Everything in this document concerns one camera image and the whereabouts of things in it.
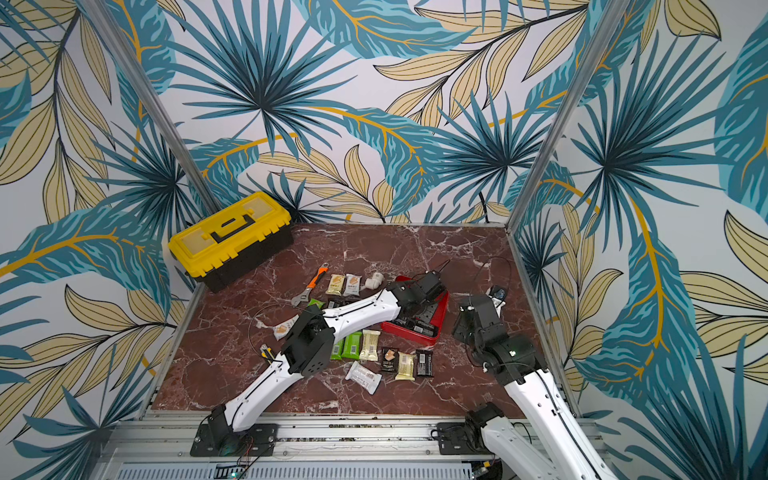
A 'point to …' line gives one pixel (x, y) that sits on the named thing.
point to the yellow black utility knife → (267, 352)
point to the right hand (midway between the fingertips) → (470, 322)
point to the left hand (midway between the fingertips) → (425, 309)
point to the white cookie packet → (364, 376)
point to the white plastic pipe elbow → (375, 282)
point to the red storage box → (436, 320)
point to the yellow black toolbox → (234, 240)
